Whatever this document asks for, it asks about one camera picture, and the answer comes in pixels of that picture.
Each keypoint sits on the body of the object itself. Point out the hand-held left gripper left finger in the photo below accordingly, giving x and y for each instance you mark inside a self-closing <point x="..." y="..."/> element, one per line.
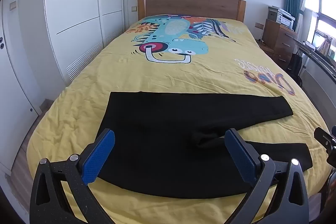
<point x="98" y="158"/>

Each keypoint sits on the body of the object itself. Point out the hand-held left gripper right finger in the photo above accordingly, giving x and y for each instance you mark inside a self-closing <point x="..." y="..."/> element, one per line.
<point x="240" y="155"/>

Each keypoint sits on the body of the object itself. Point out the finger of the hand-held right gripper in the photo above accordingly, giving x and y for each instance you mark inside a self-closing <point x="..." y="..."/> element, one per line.
<point x="324" y="138"/>

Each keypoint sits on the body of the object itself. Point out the black pants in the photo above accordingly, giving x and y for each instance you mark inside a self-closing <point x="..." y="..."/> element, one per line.
<point x="157" y="134"/>

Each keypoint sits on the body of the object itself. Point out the black bag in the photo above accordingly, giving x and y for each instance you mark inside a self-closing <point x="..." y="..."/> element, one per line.
<point x="295" y="65"/>

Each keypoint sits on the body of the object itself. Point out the long grey desk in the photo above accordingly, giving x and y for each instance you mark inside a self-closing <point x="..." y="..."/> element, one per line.
<point x="317" y="54"/>

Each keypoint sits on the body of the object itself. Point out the yellow printed blanket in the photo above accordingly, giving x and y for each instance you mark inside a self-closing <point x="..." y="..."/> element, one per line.
<point x="183" y="77"/>

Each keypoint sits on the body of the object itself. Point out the wooden dresser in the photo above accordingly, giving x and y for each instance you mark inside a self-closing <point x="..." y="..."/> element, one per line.
<point x="278" y="40"/>

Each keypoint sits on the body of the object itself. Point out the white door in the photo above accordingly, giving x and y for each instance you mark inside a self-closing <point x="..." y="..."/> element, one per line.
<point x="15" y="69"/>

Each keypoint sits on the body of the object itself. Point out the white printer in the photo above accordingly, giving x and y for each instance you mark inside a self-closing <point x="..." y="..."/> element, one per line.
<point x="282" y="16"/>

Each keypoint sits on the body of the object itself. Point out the window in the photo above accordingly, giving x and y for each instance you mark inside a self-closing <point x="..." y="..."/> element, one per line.
<point x="325" y="8"/>

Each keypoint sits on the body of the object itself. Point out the white wardrobe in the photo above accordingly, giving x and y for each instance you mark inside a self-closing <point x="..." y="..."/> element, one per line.
<point x="73" y="16"/>

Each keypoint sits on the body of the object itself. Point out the wooden headboard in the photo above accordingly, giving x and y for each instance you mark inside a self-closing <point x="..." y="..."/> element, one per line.
<point x="191" y="3"/>

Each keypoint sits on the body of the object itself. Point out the wall socket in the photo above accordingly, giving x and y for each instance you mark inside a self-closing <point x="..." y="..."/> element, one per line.
<point x="259" y="25"/>

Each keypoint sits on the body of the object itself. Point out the wall switch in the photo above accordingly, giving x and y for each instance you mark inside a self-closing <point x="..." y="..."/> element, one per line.
<point x="134" y="8"/>

